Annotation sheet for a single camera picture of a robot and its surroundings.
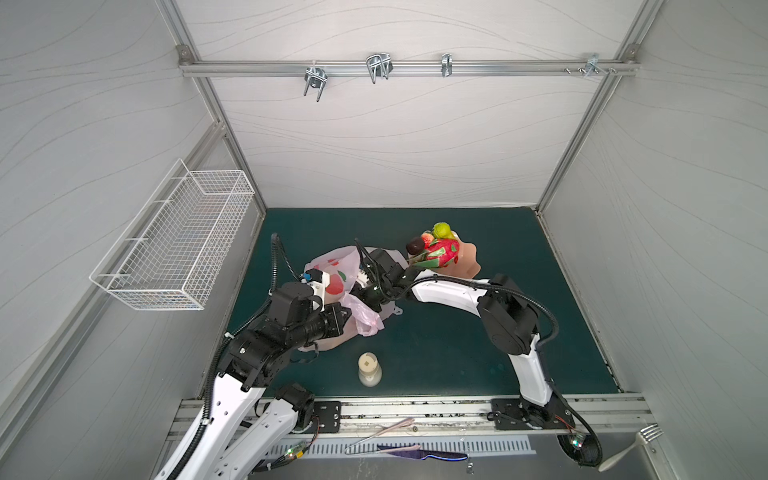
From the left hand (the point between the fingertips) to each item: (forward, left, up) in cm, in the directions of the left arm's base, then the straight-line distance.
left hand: (357, 307), depth 68 cm
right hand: (+6, +6, -11) cm, 14 cm away
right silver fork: (-21, -70, -22) cm, 76 cm away
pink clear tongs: (-20, -9, -23) cm, 32 cm away
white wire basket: (+8, +43, +8) cm, 45 cm away
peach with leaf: (+33, -20, -15) cm, 41 cm away
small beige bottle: (-10, -3, -14) cm, 18 cm away
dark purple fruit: (+30, -15, -14) cm, 36 cm away
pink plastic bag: (+13, +6, -2) cm, 14 cm away
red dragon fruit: (+27, -24, -14) cm, 38 cm away
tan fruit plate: (+27, -33, -21) cm, 47 cm away
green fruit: (+36, -25, -13) cm, 46 cm away
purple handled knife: (-25, -14, -23) cm, 37 cm away
